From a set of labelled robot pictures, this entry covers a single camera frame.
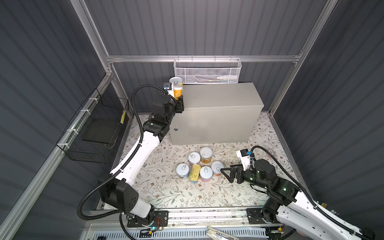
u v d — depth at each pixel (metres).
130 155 0.45
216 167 0.85
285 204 0.51
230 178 0.63
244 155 0.64
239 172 0.62
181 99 0.66
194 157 0.89
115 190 0.41
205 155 0.88
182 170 0.85
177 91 0.68
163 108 0.54
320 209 0.47
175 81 0.81
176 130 0.89
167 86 0.61
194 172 0.86
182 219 0.75
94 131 0.77
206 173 0.84
